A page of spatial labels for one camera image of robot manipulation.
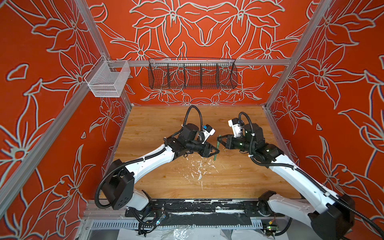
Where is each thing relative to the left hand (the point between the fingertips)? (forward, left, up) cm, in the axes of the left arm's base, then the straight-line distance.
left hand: (216, 149), depth 73 cm
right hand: (+4, +1, +3) cm, 5 cm away
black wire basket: (+53, +18, +9) cm, 57 cm away
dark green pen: (+1, 0, +1) cm, 1 cm away
